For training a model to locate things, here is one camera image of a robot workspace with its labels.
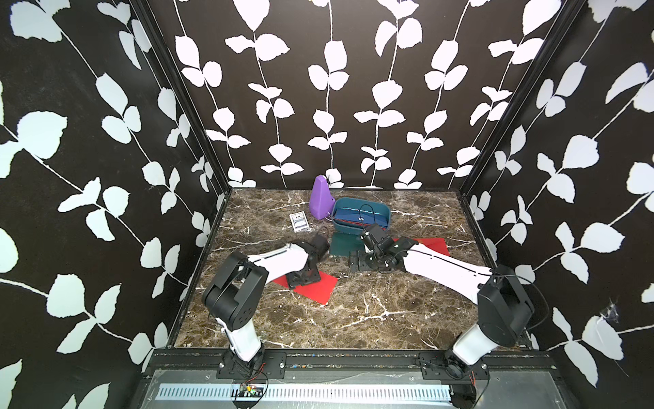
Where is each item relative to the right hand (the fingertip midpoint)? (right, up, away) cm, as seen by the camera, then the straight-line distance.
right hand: (356, 259), depth 86 cm
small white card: (-23, +12, +21) cm, 34 cm away
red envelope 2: (+36, +3, +18) cm, 40 cm away
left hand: (-17, -9, +5) cm, 20 cm away
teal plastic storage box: (-1, +21, +25) cm, 33 cm away
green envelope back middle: (-4, +4, +15) cm, 16 cm away
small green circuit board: (-32, -34, -16) cm, 49 cm away
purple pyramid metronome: (-13, +22, +18) cm, 31 cm away
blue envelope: (+5, +15, +20) cm, 26 cm away
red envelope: (-13, -12, +1) cm, 17 cm away
